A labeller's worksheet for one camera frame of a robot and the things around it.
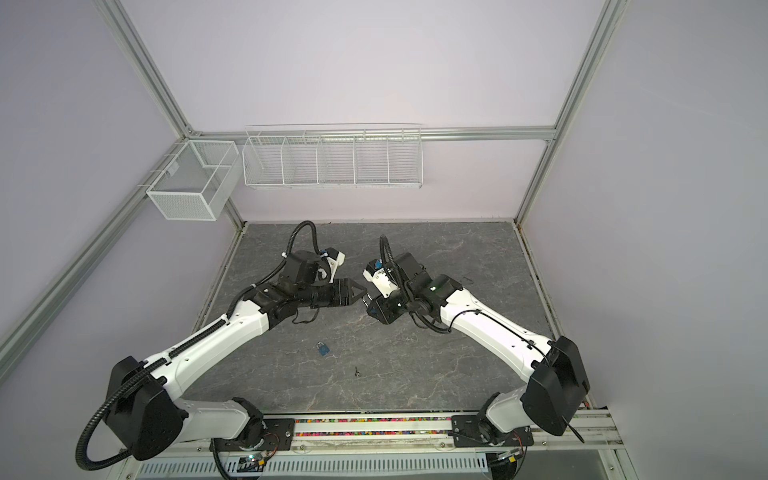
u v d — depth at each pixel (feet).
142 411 1.29
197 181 3.23
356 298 2.42
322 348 2.91
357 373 2.74
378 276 2.27
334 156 3.26
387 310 2.23
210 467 2.32
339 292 2.23
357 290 2.43
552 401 1.31
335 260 2.40
